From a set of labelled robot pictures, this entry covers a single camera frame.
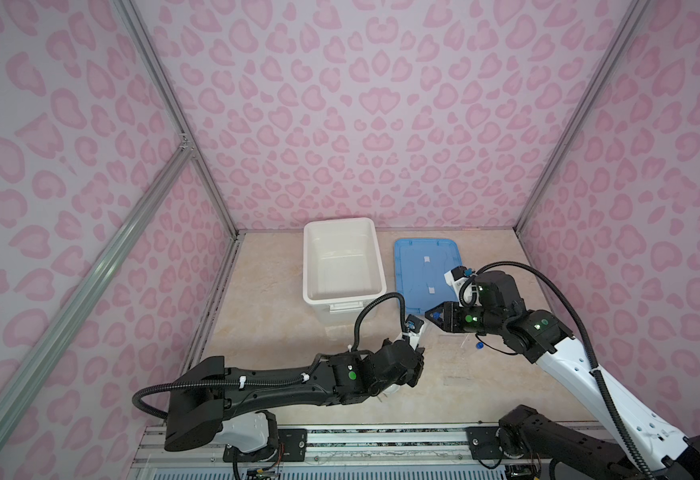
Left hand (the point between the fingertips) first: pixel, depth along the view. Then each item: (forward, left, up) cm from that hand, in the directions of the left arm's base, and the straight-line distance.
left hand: (427, 348), depth 71 cm
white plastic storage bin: (+39, +22, -19) cm, 48 cm away
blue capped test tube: (+6, -3, +4) cm, 8 cm away
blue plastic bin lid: (+38, -7, -19) cm, 43 cm away
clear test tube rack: (+4, -13, -19) cm, 23 cm away
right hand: (+6, -1, +5) cm, 8 cm away
